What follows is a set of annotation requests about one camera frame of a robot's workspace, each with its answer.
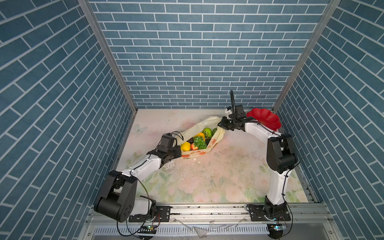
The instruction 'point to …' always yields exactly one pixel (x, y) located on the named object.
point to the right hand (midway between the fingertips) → (219, 124)
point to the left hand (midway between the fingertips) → (183, 151)
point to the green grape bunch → (199, 142)
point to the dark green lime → (214, 131)
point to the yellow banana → (201, 134)
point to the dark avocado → (191, 140)
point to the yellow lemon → (185, 146)
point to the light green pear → (207, 132)
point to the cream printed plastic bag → (210, 122)
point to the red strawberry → (193, 147)
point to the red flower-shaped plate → (266, 118)
